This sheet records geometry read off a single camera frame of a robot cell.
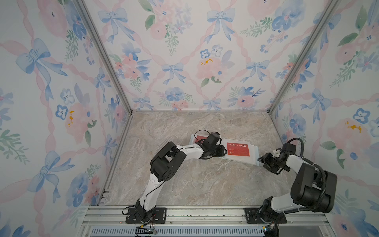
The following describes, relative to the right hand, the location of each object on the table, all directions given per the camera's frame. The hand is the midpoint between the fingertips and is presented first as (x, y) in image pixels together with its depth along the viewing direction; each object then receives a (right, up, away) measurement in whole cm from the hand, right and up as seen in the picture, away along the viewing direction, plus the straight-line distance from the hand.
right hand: (262, 161), depth 92 cm
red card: (-14, +7, +5) cm, 16 cm away
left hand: (-21, +6, +1) cm, 22 cm away
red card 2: (-39, +14, +12) cm, 43 cm away
